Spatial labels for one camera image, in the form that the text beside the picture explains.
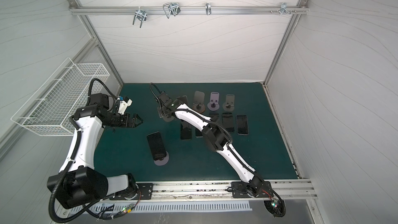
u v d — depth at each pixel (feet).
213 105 3.52
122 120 2.17
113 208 2.34
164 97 2.43
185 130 3.02
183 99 3.12
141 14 2.56
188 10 2.61
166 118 3.33
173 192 2.46
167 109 2.35
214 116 2.05
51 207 1.14
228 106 3.36
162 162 2.71
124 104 2.31
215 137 1.99
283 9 2.51
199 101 3.30
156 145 2.51
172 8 2.51
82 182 1.25
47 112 2.05
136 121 2.22
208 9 2.57
